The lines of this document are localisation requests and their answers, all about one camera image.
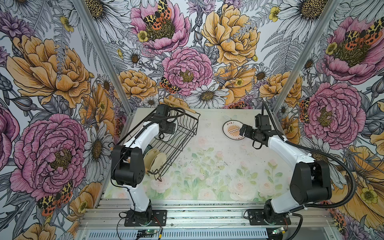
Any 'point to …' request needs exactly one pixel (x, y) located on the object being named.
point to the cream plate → (158, 160)
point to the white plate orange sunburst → (231, 130)
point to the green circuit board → (146, 233)
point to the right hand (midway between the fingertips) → (247, 135)
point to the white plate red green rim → (231, 129)
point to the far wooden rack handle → (179, 105)
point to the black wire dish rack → (172, 145)
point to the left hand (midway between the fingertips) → (165, 131)
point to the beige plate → (149, 156)
